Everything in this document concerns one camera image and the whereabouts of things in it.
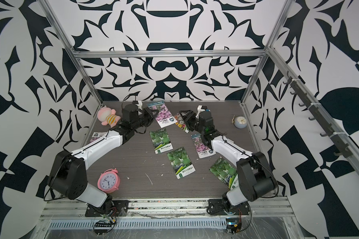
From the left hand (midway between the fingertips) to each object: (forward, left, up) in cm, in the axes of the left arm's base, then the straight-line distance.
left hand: (158, 107), depth 82 cm
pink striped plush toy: (+11, +37, -20) cm, 43 cm away
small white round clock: (+5, -54, -23) cm, 59 cm away
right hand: (-3, -11, -1) cm, 12 cm away
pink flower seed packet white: (-14, -26, -26) cm, 39 cm away
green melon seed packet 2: (-21, -12, -26) cm, 36 cm away
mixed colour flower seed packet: (-7, -12, -6) cm, 15 cm away
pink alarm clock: (-31, +27, -24) cm, 48 cm away
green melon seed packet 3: (-28, -37, -25) cm, 53 cm away
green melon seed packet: (-6, +1, -26) cm, 27 cm away
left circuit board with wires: (-50, +26, -29) cm, 63 cm away
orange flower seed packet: (0, +44, -26) cm, 51 cm away
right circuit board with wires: (-52, -35, -27) cm, 68 cm away
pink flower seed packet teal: (-4, -3, -4) cm, 7 cm away
